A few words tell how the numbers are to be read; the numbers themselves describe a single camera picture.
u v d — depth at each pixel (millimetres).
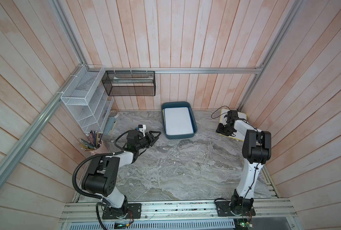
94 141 890
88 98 687
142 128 851
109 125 1048
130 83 1034
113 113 1186
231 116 857
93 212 696
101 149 862
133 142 714
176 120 1090
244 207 689
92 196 485
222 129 944
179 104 1169
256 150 571
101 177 465
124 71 945
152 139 796
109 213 721
